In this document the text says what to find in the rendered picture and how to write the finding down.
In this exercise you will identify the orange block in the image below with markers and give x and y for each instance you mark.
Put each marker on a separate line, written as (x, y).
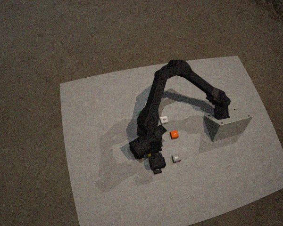
(174, 134)

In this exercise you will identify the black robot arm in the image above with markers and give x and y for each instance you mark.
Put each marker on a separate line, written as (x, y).
(149, 116)

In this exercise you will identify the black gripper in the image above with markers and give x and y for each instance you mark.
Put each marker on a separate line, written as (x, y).
(156, 160)

